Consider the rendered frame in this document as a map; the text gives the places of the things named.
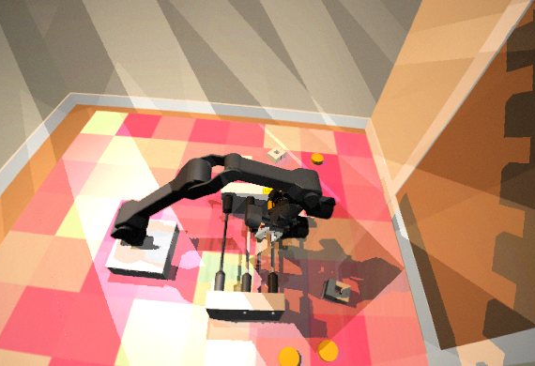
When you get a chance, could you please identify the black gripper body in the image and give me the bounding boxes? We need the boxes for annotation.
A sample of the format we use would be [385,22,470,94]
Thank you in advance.
[244,199,310,238]

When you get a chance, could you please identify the orange round disc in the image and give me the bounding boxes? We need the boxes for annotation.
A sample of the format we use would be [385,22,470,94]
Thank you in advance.
[278,347,298,366]
[311,153,324,165]
[317,340,338,361]

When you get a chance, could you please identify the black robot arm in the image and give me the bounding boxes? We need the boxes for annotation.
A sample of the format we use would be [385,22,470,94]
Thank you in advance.
[110,153,336,246]

